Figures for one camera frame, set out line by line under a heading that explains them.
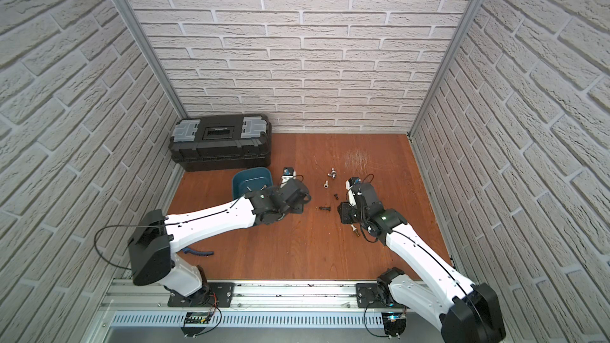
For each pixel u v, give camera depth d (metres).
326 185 0.99
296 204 0.62
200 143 0.93
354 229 0.87
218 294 0.75
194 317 0.73
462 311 0.38
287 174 0.72
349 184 0.74
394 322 0.70
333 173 1.03
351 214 0.68
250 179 1.01
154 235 0.48
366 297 0.74
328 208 0.93
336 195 0.97
